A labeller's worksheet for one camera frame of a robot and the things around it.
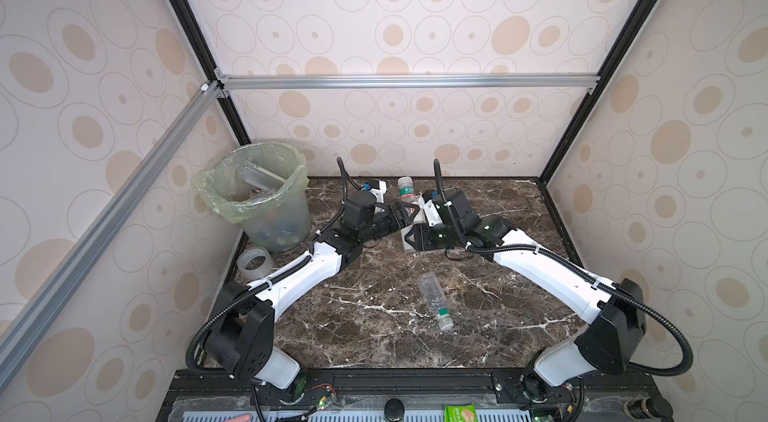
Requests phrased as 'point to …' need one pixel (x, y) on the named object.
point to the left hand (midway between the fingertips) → (422, 209)
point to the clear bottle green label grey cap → (407, 194)
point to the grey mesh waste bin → (279, 227)
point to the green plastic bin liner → (232, 198)
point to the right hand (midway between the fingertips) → (412, 236)
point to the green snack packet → (460, 412)
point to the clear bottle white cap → (260, 177)
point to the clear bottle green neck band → (436, 299)
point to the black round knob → (394, 410)
